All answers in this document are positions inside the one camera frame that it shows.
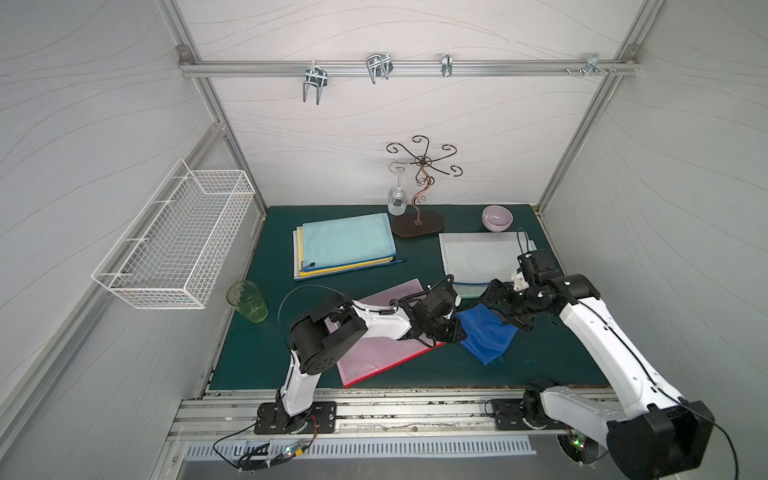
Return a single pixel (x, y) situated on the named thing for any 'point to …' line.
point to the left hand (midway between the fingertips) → (468, 339)
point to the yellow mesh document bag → (314, 270)
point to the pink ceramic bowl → (496, 218)
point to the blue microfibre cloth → (487, 337)
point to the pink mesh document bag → (367, 356)
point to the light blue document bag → (346, 241)
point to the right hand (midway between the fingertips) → (492, 306)
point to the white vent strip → (287, 451)
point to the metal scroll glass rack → (414, 223)
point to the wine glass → (397, 197)
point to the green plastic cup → (246, 298)
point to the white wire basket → (173, 251)
